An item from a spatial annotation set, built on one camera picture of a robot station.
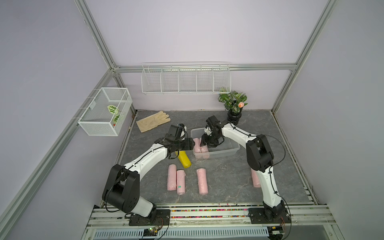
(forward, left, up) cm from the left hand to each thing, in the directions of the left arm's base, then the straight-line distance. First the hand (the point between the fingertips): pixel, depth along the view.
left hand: (190, 144), depth 87 cm
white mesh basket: (+14, +47, +14) cm, 51 cm away
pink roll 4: (-1, -9, -9) cm, 13 cm away
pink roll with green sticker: (-18, +7, -10) cm, 21 cm away
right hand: (+5, -8, -9) cm, 13 cm away
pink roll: (-15, +12, -10) cm, 22 cm away
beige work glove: (+32, +28, -13) cm, 44 cm away
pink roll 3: (0, -4, -9) cm, 9 cm away
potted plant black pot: (+22, -29, +10) cm, 37 cm away
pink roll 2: (-19, -5, -9) cm, 21 cm away
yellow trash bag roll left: (-4, +5, -9) cm, 11 cm away
